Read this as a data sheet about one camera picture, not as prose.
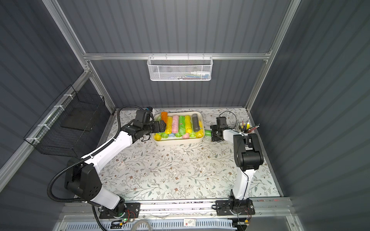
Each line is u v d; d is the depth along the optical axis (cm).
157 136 99
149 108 76
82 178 43
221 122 83
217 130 79
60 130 72
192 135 101
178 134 99
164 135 99
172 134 100
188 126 99
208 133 102
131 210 73
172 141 97
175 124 100
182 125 101
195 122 102
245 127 96
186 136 100
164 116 101
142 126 66
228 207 73
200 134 99
